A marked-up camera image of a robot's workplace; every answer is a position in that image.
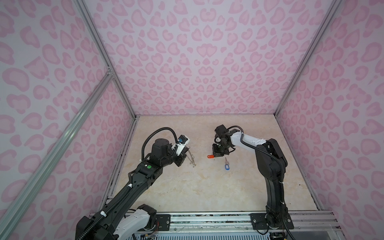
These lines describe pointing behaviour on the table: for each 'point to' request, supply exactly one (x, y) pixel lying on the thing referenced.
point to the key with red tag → (210, 156)
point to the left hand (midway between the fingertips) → (187, 146)
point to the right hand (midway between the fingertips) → (214, 153)
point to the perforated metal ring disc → (191, 157)
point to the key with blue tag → (227, 164)
